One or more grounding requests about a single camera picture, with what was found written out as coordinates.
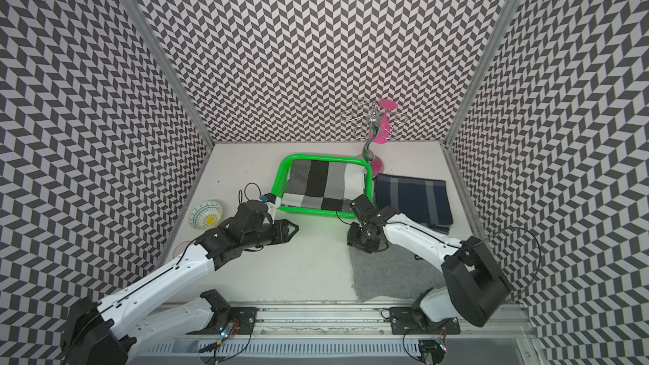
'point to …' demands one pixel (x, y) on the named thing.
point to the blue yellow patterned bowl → (205, 215)
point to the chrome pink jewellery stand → (375, 118)
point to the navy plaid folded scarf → (425, 201)
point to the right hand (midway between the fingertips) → (352, 248)
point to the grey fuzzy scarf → (391, 274)
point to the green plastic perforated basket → (278, 183)
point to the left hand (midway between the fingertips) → (294, 232)
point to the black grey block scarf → (324, 185)
